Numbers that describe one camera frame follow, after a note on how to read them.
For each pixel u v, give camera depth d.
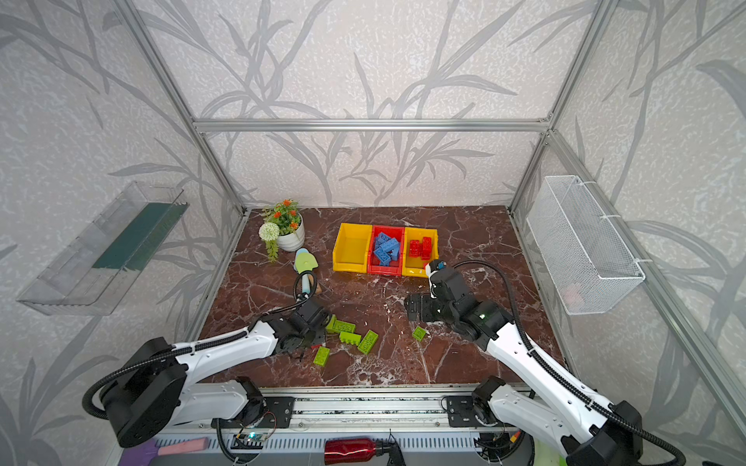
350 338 0.85
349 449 0.65
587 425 0.39
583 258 0.63
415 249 1.05
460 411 0.74
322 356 0.81
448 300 0.58
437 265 0.68
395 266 0.99
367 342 0.86
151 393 0.41
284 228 0.97
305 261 1.02
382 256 1.00
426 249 1.02
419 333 0.87
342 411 0.75
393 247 1.03
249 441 0.72
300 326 0.67
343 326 0.86
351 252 1.03
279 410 0.74
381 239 1.05
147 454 0.67
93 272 0.65
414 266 1.04
